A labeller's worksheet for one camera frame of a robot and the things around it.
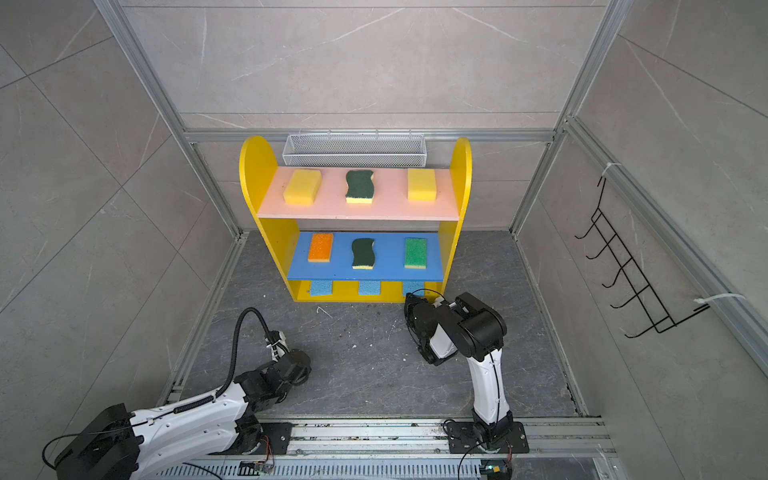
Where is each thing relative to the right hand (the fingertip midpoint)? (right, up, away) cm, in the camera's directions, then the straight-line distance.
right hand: (403, 289), depth 99 cm
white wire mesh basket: (-17, +47, -1) cm, 50 cm away
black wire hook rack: (+51, +14, -26) cm, 59 cm away
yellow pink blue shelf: (-14, +19, +2) cm, 24 cm away
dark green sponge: (-13, +11, -5) cm, 18 cm away
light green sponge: (+4, +12, -6) cm, 14 cm away
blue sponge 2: (-11, +1, +2) cm, 11 cm away
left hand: (-30, -16, -12) cm, 36 cm away
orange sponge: (-27, +14, -4) cm, 30 cm away
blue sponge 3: (+4, +1, +2) cm, 5 cm away
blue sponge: (-29, +1, +2) cm, 29 cm away
